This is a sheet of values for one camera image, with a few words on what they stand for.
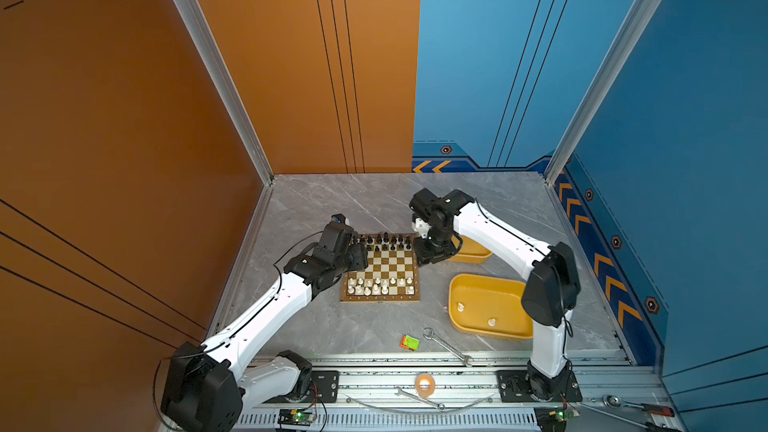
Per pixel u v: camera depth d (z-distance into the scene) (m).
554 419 0.70
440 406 0.71
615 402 0.70
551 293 0.48
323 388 0.74
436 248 0.71
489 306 0.85
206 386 0.39
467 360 0.78
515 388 0.72
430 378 0.75
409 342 0.78
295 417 0.71
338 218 0.74
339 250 0.62
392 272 0.92
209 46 0.83
